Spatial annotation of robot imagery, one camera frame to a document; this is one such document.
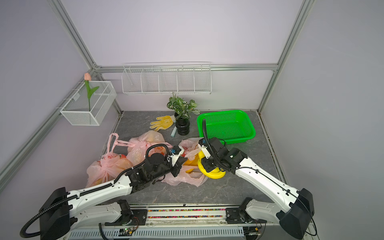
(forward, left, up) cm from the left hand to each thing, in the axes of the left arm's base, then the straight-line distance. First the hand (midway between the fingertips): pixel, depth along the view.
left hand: (186, 158), depth 75 cm
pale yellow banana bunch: (-7, -15, -3) cm, 17 cm away
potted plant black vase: (+26, +1, +5) cm, 27 cm away
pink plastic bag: (+4, +39, -5) cm, 39 cm away
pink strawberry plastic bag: (+3, -2, +2) cm, 5 cm away
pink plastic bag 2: (+13, +24, -4) cm, 27 cm away
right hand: (-1, -10, -2) cm, 10 cm away
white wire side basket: (+22, +53, +16) cm, 60 cm away
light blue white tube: (+30, +9, -16) cm, 35 cm away
